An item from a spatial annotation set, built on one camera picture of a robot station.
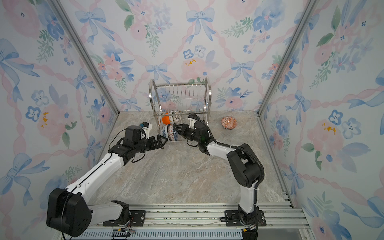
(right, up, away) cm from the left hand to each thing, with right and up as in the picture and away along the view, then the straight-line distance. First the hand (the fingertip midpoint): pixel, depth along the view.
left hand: (162, 139), depth 81 cm
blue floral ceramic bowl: (-1, +4, +11) cm, 11 cm away
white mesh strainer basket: (+6, +12, +17) cm, 22 cm away
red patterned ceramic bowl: (+44, +10, +31) cm, 55 cm away
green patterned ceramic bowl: (+2, +11, +17) cm, 21 cm away
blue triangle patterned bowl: (+7, +3, +4) cm, 8 cm away
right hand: (+6, +7, +4) cm, 10 cm away
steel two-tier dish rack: (0, +26, +36) cm, 44 cm away
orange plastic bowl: (-2, +12, +17) cm, 21 cm away
